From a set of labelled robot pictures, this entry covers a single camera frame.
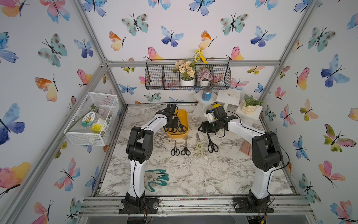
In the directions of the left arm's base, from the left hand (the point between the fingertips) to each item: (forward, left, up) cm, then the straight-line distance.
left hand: (175, 122), depth 102 cm
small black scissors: (-20, -7, -6) cm, 22 cm away
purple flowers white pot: (+14, -20, +29) cm, 38 cm away
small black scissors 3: (-2, -3, -5) cm, 6 cm away
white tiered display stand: (+8, -38, +16) cm, 41 cm away
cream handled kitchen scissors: (-20, -16, -5) cm, 26 cm away
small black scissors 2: (-19, 0, -6) cm, 20 cm away
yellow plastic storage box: (+10, -5, -8) cm, 14 cm away
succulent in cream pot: (-2, -46, +19) cm, 50 cm away
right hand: (-8, -18, +5) cm, 21 cm away
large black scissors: (-17, -25, -6) cm, 31 cm away
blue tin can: (+12, -22, +15) cm, 30 cm away
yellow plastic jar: (-9, -24, +25) cm, 36 cm away
